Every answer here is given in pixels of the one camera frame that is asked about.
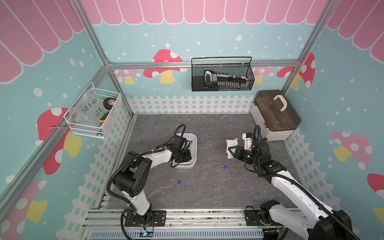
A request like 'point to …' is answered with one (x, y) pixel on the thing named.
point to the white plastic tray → (192, 138)
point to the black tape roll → (108, 102)
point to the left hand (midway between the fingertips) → (190, 159)
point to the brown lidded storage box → (275, 114)
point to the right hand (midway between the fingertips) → (228, 148)
